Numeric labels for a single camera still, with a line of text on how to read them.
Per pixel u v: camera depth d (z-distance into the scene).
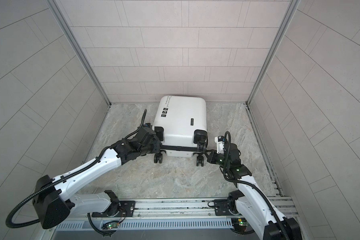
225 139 0.72
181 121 0.79
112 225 0.64
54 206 0.37
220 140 0.73
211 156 0.69
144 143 0.58
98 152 0.89
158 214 0.71
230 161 0.61
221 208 0.71
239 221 0.68
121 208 0.70
